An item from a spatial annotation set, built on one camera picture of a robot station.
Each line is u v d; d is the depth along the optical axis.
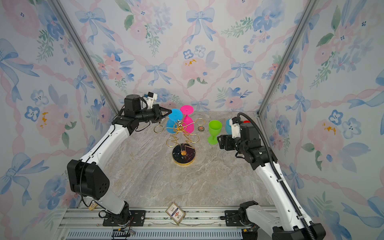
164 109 0.75
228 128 0.93
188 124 0.75
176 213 0.75
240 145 0.59
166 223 0.73
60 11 0.70
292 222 0.38
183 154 0.95
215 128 0.93
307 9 0.70
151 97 0.73
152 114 0.69
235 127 0.64
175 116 0.76
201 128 1.10
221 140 0.66
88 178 0.44
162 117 0.72
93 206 0.76
